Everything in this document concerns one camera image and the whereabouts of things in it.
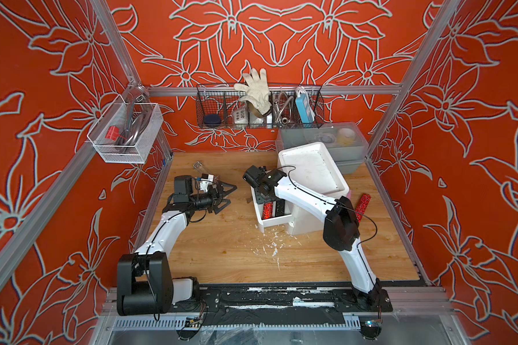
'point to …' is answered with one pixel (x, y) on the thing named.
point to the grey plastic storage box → (349, 159)
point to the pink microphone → (350, 195)
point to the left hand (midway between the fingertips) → (232, 194)
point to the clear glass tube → (198, 165)
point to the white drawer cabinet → (312, 167)
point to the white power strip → (240, 116)
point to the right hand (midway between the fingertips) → (261, 197)
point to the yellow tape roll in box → (345, 137)
